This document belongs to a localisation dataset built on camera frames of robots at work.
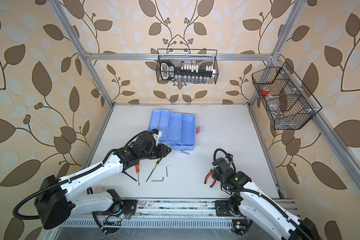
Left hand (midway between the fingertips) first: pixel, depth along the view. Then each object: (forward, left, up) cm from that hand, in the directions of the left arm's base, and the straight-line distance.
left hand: (172, 149), depth 77 cm
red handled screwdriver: (-5, +21, -16) cm, 27 cm away
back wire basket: (+51, -16, +18) cm, 57 cm away
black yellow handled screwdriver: (-2, +10, -17) cm, 20 cm away
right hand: (-7, -25, -14) cm, 29 cm away
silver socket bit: (+7, -6, -16) cm, 19 cm away
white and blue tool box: (+18, -2, -9) cm, 20 cm away
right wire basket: (+19, -58, +19) cm, 64 cm away
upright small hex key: (-5, +4, -17) cm, 18 cm away
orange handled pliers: (-7, -21, -16) cm, 27 cm away
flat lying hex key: (-10, +6, -18) cm, 21 cm away
